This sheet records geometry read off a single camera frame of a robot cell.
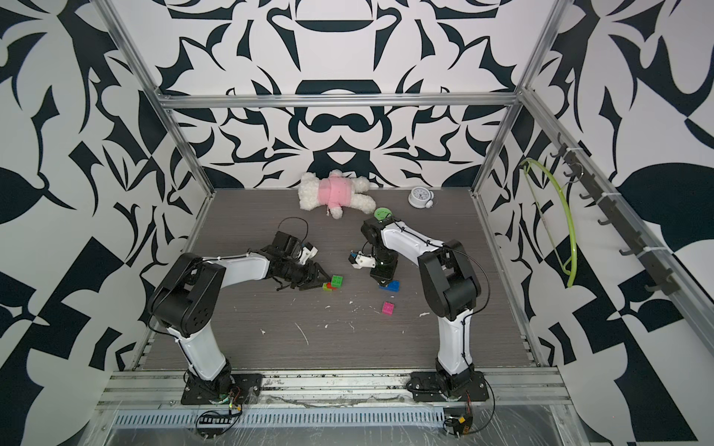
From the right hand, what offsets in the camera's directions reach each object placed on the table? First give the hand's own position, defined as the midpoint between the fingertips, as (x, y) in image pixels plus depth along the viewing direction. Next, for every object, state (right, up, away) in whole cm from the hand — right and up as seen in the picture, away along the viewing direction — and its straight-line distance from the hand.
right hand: (386, 271), depth 94 cm
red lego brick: (-18, -4, -5) cm, 19 cm away
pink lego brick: (0, -10, -7) cm, 12 cm away
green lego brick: (-16, -2, -5) cm, 17 cm away
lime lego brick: (-20, -5, -3) cm, 21 cm away
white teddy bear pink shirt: (-19, +27, +14) cm, 36 cm away
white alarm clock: (+16, +26, +21) cm, 37 cm away
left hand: (-20, -2, -2) cm, 20 cm away
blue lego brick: (+2, -4, -3) cm, 6 cm away
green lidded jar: (0, +20, +13) cm, 24 cm away
